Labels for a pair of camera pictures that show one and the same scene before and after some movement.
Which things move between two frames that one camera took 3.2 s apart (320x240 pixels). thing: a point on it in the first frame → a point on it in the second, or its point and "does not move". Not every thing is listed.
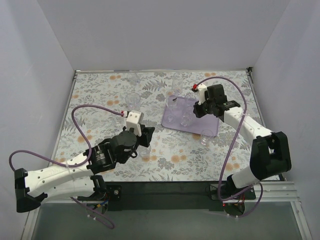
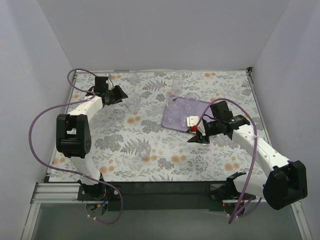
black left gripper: (147, 135) → (116, 94)
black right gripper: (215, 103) → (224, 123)
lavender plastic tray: (179, 115) does not move
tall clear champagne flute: (171, 96) does not move
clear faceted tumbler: (132, 100) does not move
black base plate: (178, 196) does not move
